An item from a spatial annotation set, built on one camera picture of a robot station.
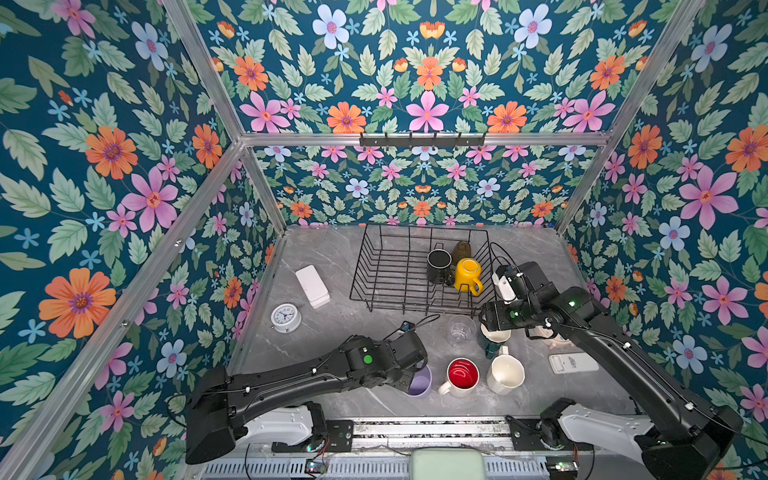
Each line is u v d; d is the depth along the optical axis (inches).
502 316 25.3
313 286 38.9
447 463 26.6
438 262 36.8
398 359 21.5
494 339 32.4
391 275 41.7
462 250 39.9
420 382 31.1
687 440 14.9
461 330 35.1
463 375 32.2
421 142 36.0
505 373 32.4
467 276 36.3
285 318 35.7
